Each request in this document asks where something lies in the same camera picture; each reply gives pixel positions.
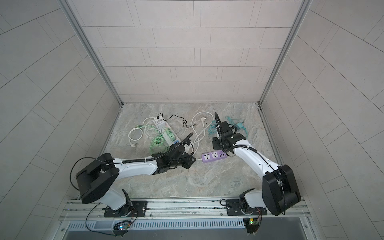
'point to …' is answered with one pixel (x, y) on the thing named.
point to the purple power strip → (213, 156)
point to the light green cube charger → (169, 131)
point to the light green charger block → (172, 137)
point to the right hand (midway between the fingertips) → (215, 143)
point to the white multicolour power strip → (169, 138)
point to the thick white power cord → (132, 145)
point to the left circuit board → (122, 225)
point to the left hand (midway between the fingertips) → (198, 158)
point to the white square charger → (161, 126)
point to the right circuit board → (252, 224)
